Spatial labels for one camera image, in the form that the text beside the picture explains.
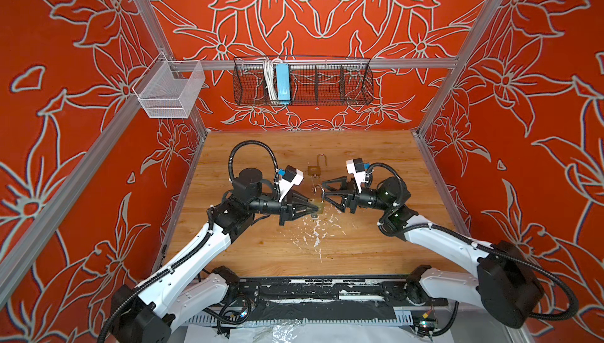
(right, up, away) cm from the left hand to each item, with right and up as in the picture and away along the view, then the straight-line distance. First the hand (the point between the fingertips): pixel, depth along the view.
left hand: (314, 207), depth 62 cm
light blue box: (-10, +42, +28) cm, 51 cm away
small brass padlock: (+2, +1, -1) cm, 2 cm away
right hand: (+2, +3, +4) cm, 5 cm away
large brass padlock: (+3, +7, +45) cm, 46 cm away
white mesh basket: (-57, +40, +33) cm, 78 cm away
